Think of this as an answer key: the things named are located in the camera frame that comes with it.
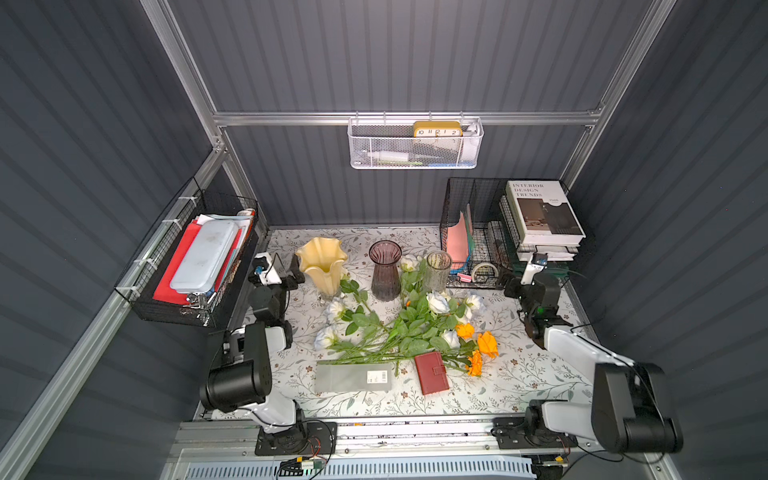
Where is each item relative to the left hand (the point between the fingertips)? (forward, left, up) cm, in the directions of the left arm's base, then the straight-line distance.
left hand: (282, 256), depth 85 cm
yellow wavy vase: (+3, -10, -5) cm, 12 cm away
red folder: (-18, +20, +10) cm, 28 cm away
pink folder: (+22, -57, -19) cm, 64 cm away
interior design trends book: (+13, -79, +4) cm, 80 cm away
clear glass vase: (+5, -47, -15) cm, 50 cm away
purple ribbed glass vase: (+4, -30, -19) cm, 35 cm away
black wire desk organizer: (+23, -66, -20) cm, 73 cm away
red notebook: (-27, -42, -18) cm, 54 cm away
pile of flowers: (-14, -41, -14) cm, 46 cm away
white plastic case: (-10, +12, +12) cm, 20 cm away
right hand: (-2, -72, -5) cm, 72 cm away
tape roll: (+6, -63, -12) cm, 64 cm away
